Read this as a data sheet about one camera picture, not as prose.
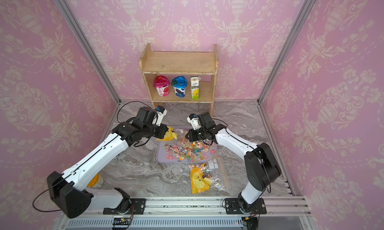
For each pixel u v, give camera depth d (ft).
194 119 2.60
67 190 1.25
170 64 2.62
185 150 3.01
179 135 2.69
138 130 1.82
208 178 2.64
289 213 2.40
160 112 2.21
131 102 2.06
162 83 2.86
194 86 2.80
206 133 2.16
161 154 3.04
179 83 2.87
